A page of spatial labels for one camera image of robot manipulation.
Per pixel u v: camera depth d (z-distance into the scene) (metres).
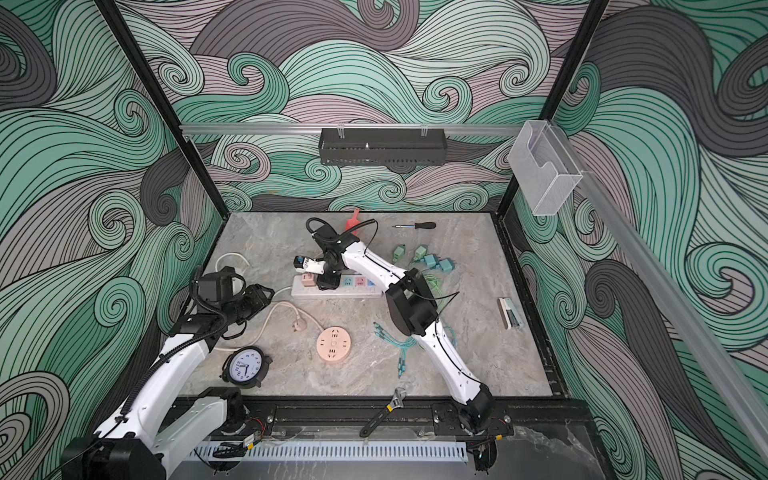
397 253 1.04
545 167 0.78
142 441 0.40
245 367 0.80
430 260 1.04
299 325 0.87
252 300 0.72
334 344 0.83
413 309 0.61
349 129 0.95
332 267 0.83
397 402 0.76
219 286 0.62
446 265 1.03
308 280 0.92
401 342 0.86
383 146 0.97
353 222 1.15
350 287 0.95
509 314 0.90
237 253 1.06
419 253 1.04
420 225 1.17
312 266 0.86
